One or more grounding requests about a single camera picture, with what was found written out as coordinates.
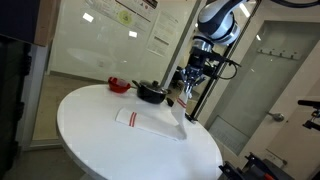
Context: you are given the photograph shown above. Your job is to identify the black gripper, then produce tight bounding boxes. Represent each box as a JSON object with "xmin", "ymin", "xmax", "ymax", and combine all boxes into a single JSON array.
[{"xmin": 181, "ymin": 64, "xmax": 206, "ymax": 101}]

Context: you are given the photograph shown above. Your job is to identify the white towel with red stripes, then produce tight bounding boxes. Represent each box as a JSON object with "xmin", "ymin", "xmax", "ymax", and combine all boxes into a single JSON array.
[{"xmin": 115, "ymin": 96, "xmax": 190, "ymax": 142}]

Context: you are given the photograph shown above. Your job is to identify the black pot with lid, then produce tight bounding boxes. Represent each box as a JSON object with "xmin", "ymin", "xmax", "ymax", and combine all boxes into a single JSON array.
[{"xmin": 131, "ymin": 79, "xmax": 172, "ymax": 105}]

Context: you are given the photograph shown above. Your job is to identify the grey vent panel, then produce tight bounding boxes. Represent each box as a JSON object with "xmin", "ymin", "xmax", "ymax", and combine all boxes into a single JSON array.
[{"xmin": 207, "ymin": 114, "xmax": 248, "ymax": 157}]

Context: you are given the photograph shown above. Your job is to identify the white printed paper notice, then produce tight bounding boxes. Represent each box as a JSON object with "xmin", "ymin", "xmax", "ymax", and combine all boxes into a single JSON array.
[{"xmin": 145, "ymin": 9, "xmax": 181, "ymax": 58}]

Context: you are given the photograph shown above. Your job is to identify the red bowl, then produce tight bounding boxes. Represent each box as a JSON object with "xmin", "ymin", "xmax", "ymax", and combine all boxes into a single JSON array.
[{"xmin": 107, "ymin": 76, "xmax": 132, "ymax": 94}]

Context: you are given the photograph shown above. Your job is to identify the safety poster with green circle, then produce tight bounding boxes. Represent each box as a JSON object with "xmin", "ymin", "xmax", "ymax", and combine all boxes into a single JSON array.
[{"xmin": 81, "ymin": 0, "xmax": 160, "ymax": 26}]

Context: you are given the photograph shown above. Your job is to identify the dark storage shelf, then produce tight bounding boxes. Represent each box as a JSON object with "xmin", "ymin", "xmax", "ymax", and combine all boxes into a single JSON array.
[{"xmin": 0, "ymin": 33, "xmax": 34, "ymax": 178}]

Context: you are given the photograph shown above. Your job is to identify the dark cabinet with wooden edge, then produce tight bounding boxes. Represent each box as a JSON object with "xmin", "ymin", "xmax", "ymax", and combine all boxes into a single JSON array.
[{"xmin": 0, "ymin": 0, "xmax": 63, "ymax": 48}]

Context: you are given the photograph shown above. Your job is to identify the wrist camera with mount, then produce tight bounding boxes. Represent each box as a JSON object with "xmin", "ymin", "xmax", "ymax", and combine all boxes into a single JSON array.
[{"xmin": 188, "ymin": 46, "xmax": 242, "ymax": 80}]

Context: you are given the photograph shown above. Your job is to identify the silver door handle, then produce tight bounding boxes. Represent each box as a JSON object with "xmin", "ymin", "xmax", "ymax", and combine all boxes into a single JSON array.
[{"xmin": 266, "ymin": 111, "xmax": 286, "ymax": 123}]

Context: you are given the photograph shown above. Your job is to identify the coat hook rail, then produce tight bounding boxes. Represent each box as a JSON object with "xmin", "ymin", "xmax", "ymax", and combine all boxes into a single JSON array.
[{"xmin": 256, "ymin": 47, "xmax": 303, "ymax": 61}]

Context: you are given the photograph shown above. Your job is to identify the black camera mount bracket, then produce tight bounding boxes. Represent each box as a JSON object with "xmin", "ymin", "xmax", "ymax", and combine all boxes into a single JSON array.
[{"xmin": 297, "ymin": 99, "xmax": 320, "ymax": 132}]

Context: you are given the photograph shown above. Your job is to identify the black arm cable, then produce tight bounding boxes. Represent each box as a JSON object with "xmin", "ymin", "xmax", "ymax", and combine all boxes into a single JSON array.
[{"xmin": 269, "ymin": 0, "xmax": 320, "ymax": 10}]

